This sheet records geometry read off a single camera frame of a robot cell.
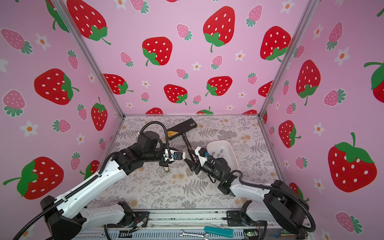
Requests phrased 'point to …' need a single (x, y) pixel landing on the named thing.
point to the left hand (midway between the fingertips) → (180, 149)
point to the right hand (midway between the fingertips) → (186, 155)
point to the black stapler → (182, 128)
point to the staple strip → (166, 169)
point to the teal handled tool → (219, 231)
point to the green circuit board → (250, 232)
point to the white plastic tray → (223, 149)
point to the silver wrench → (183, 234)
